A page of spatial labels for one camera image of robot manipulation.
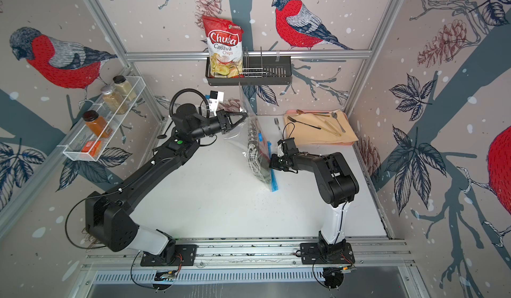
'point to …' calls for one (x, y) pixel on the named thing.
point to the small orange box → (96, 149)
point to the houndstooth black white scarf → (257, 156)
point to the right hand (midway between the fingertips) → (268, 164)
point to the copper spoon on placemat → (301, 112)
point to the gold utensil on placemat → (337, 134)
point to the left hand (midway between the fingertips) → (249, 113)
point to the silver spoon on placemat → (334, 114)
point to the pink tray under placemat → (295, 111)
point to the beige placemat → (322, 126)
